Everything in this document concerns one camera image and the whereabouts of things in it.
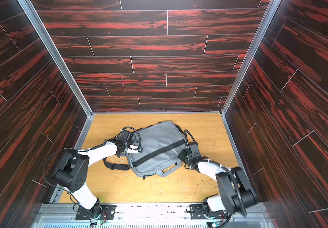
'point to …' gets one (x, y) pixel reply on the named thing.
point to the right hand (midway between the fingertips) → (182, 153)
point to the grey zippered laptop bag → (161, 144)
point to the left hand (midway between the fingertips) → (125, 145)
